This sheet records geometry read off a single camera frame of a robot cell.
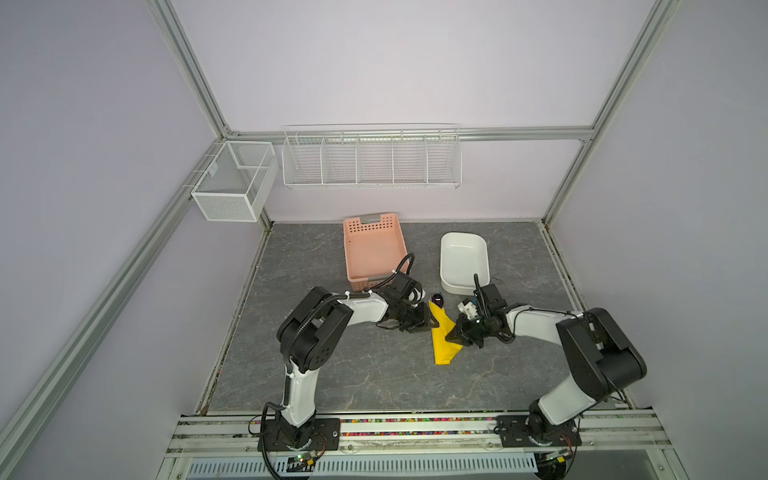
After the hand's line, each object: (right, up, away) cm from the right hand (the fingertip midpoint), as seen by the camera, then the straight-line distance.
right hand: (447, 340), depth 90 cm
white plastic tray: (+9, +25, +21) cm, 34 cm away
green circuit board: (-38, -23, -18) cm, 48 cm away
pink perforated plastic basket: (-24, +27, +19) cm, 41 cm away
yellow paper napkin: (-2, -2, -2) cm, 3 cm away
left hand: (-3, +3, -1) cm, 5 cm away
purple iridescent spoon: (-2, +11, +7) cm, 13 cm away
